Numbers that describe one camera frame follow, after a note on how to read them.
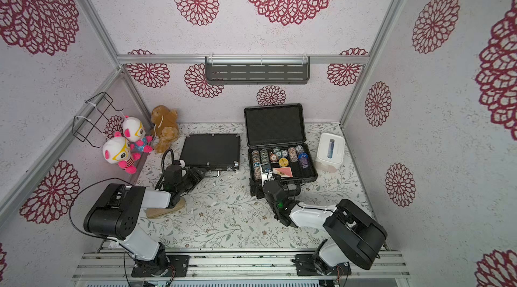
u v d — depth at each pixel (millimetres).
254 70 924
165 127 978
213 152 1001
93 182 488
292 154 1029
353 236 423
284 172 978
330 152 998
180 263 739
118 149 837
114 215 473
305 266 748
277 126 1060
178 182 768
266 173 734
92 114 779
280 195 663
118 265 748
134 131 931
